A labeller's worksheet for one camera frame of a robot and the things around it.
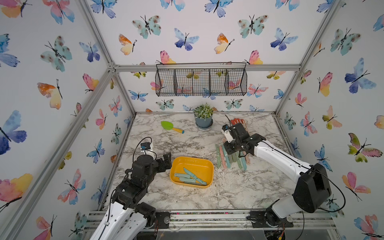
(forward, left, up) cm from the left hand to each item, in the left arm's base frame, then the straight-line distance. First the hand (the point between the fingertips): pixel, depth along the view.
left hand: (164, 154), depth 73 cm
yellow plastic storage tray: (-1, -13, -21) cm, 24 cm away
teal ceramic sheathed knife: (+9, -35, -21) cm, 42 cm away
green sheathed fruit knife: (+10, -30, -21) cm, 38 cm away
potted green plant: (+33, -21, -8) cm, 40 cm away
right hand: (+10, -35, -7) cm, 37 cm away
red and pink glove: (+38, -46, -20) cm, 63 cm away
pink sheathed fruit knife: (+9, -32, -21) cm, 40 cm away
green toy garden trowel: (+36, +4, -22) cm, 43 cm away
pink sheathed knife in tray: (+7, -48, -22) cm, 53 cm away
